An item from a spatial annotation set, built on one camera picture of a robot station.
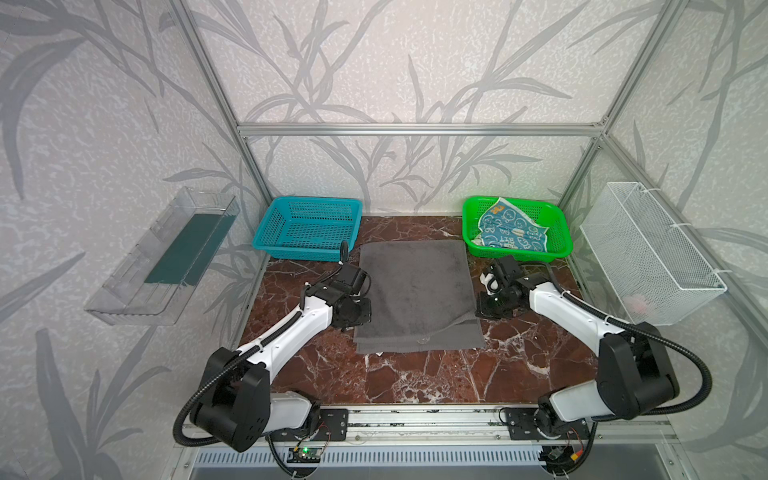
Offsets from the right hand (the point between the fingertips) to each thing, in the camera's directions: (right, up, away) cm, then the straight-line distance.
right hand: (476, 303), depth 88 cm
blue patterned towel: (+17, +24, +25) cm, 38 cm away
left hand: (-32, 0, -3) cm, 32 cm away
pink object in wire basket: (+36, +3, -16) cm, 39 cm away
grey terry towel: (-18, +1, +8) cm, 19 cm away
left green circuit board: (-46, -33, -17) cm, 59 cm away
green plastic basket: (+32, +30, +26) cm, 51 cm away
